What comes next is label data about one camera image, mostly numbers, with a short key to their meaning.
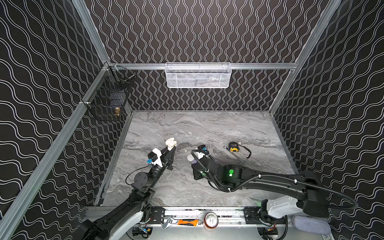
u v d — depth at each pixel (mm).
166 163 642
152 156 585
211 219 639
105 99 925
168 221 723
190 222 719
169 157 663
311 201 389
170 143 689
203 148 642
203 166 503
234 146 976
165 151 691
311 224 694
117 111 830
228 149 993
